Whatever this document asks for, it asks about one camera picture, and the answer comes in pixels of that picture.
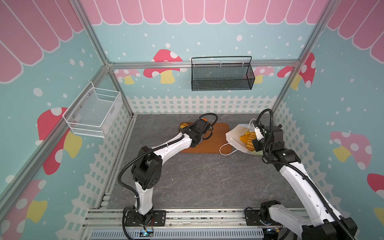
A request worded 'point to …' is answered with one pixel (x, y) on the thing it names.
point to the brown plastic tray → (218, 142)
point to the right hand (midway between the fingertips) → (259, 134)
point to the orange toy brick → (205, 119)
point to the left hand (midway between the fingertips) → (188, 132)
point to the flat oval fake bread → (244, 138)
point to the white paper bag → (233, 136)
